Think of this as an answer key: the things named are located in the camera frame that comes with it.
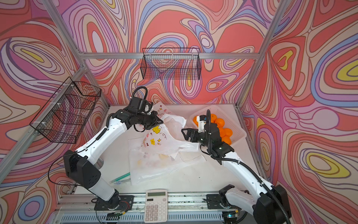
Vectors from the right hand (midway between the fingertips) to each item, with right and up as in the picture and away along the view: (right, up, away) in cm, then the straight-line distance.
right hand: (187, 134), depth 78 cm
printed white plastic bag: (-12, -2, 0) cm, 12 cm away
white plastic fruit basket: (+32, +7, +21) cm, 39 cm away
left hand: (-12, +7, -1) cm, 14 cm away
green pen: (-40, -27, +4) cm, 48 cm away
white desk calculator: (-17, -37, -7) cm, 41 cm away
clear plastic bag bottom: (-27, -21, +8) cm, 35 cm away
